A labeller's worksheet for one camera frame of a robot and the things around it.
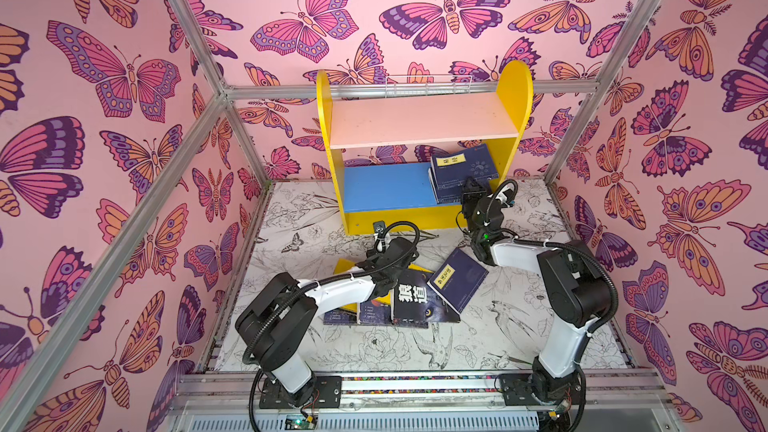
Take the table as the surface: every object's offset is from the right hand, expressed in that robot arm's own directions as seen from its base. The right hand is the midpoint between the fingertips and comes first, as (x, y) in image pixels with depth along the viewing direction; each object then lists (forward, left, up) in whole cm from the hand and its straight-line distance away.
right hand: (465, 170), depth 88 cm
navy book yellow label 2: (-23, +2, -24) cm, 33 cm away
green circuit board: (-59, +44, -28) cm, 79 cm away
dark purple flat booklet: (-34, +38, -25) cm, 57 cm away
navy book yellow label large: (+2, +7, -4) cm, 9 cm away
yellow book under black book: (-32, +23, -17) cm, 43 cm away
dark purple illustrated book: (-36, +27, -18) cm, 48 cm away
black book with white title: (-32, +16, -20) cm, 41 cm away
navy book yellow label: (+4, +4, -4) cm, 7 cm away
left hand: (-16, +20, -15) cm, 30 cm away
